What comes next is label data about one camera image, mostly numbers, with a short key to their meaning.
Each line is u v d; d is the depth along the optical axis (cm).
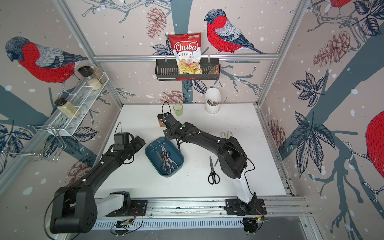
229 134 103
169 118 67
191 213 73
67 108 66
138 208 73
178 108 105
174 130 66
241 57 95
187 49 81
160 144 97
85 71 78
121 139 67
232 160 49
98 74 85
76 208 40
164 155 91
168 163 88
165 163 87
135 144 80
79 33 80
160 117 101
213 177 83
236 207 73
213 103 117
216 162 90
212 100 117
